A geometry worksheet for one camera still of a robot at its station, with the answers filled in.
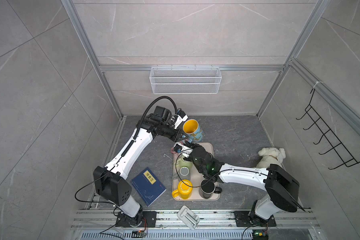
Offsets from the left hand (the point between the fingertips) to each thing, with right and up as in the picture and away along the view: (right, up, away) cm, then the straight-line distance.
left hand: (187, 134), depth 75 cm
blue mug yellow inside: (+2, +2, +1) cm, 3 cm away
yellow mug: (-2, -28, -1) cm, 28 cm away
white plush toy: (+50, -13, +13) cm, 54 cm away
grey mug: (-2, -21, +4) cm, 22 cm away
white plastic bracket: (+2, -41, -4) cm, 42 cm away
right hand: (+1, -3, +4) cm, 6 cm away
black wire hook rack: (+64, -9, -16) cm, 67 cm away
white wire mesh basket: (-1, +36, +26) cm, 44 cm away
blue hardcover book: (-23, -30, +9) cm, 38 cm away
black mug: (+10, -27, 0) cm, 29 cm away
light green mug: (-4, -17, +11) cm, 21 cm away
